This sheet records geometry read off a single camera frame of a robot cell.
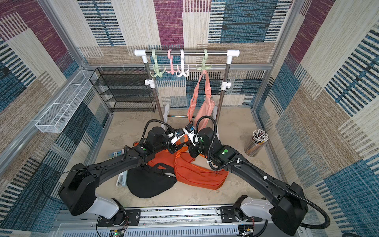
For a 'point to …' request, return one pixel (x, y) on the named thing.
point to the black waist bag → (147, 182)
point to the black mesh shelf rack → (124, 89)
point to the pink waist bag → (202, 109)
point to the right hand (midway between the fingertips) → (189, 144)
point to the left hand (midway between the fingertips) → (181, 134)
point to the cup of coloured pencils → (258, 138)
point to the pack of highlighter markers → (116, 153)
